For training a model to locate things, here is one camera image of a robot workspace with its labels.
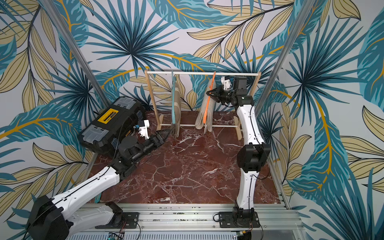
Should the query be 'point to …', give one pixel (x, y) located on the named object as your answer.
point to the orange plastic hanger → (208, 98)
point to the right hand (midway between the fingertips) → (192, 95)
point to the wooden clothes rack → (159, 119)
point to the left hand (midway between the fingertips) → (170, 133)
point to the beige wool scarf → (208, 125)
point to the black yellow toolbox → (112, 128)
